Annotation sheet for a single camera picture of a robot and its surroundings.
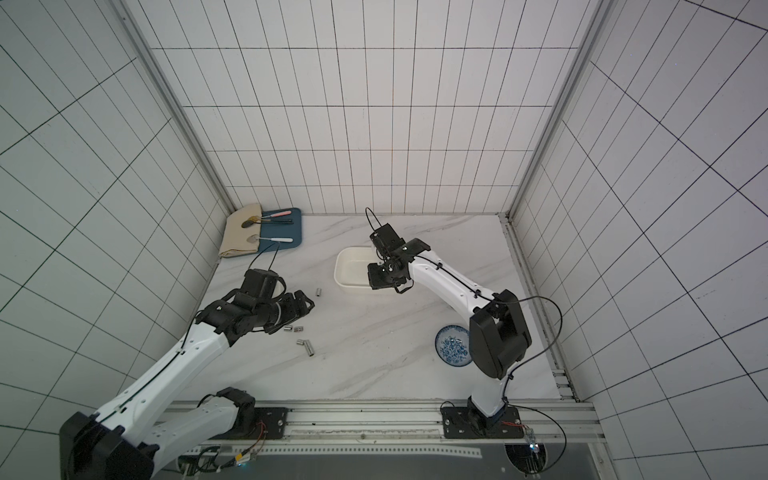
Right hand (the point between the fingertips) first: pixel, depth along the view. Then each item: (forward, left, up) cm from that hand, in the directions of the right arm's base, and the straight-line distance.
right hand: (363, 284), depth 85 cm
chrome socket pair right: (-10, +20, -11) cm, 25 cm away
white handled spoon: (+25, +46, -11) cm, 54 cm away
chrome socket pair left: (-17, +16, +6) cm, 24 cm away
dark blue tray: (+31, +39, -13) cm, 51 cm away
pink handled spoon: (+37, +41, -10) cm, 56 cm away
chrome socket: (+3, +17, -12) cm, 21 cm away
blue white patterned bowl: (-12, -27, -13) cm, 32 cm away
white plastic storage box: (+15, +7, -12) cm, 20 cm away
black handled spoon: (+33, +51, -11) cm, 62 cm away
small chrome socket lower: (-14, +18, -11) cm, 25 cm away
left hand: (-11, +16, 0) cm, 19 cm away
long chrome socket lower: (-15, +16, -12) cm, 24 cm away
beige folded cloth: (+22, +53, -10) cm, 58 cm away
